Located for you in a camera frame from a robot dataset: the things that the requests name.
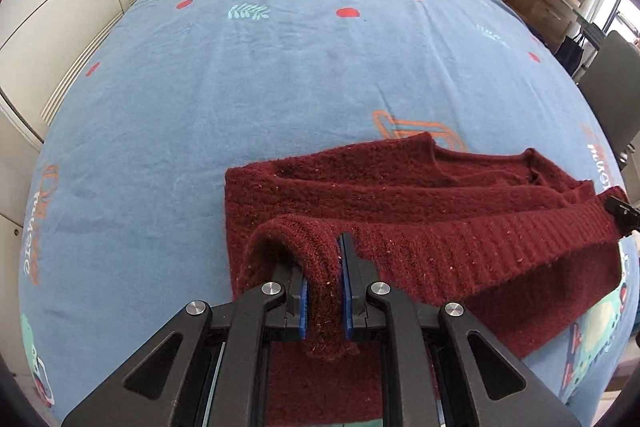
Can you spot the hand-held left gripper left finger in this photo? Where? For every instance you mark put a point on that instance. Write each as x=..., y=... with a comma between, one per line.
x=301, y=307

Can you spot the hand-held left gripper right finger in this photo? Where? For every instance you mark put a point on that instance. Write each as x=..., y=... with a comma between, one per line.
x=346, y=297

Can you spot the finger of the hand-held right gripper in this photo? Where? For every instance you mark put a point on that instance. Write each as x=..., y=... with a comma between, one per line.
x=625, y=213

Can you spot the dark red knit sweater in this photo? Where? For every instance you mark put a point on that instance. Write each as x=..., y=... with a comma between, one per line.
x=450, y=217

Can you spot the grey chair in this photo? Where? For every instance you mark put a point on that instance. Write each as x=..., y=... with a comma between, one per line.
x=615, y=82

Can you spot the black bag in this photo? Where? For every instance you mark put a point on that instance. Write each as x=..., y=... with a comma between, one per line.
x=570, y=54

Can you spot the blue printed bedsheet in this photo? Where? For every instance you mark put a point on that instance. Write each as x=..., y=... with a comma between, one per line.
x=300, y=82

